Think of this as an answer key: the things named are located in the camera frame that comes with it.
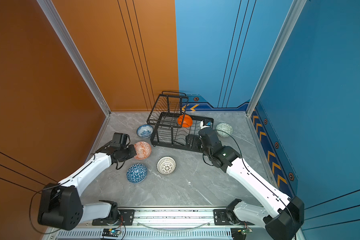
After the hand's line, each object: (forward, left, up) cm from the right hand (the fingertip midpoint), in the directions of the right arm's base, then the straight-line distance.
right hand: (192, 138), depth 75 cm
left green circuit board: (-37, +40, -25) cm, 60 cm away
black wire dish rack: (+15, +12, -5) cm, 20 cm away
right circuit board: (-37, -22, -26) cm, 51 cm away
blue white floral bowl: (+22, +33, -21) cm, 44 cm away
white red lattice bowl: (-4, +15, -22) cm, 27 cm away
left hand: (+3, +34, -15) cm, 37 cm away
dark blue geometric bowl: (-8, +32, -22) cm, 40 cm away
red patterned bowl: (+4, +30, -17) cm, 35 cm away
